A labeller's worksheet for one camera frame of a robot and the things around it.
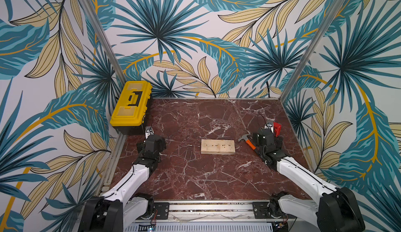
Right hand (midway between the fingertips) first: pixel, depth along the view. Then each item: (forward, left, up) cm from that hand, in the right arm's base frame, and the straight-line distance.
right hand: (268, 134), depth 85 cm
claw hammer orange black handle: (+6, +9, -12) cm, 16 cm away
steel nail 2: (-4, +46, -13) cm, 48 cm away
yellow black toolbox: (+13, +77, +3) cm, 79 cm away
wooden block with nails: (-2, +27, -9) cm, 29 cm away
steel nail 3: (-2, +50, -13) cm, 52 cm away
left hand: (0, +64, -4) cm, 64 cm away
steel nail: (-3, +43, -14) cm, 45 cm away
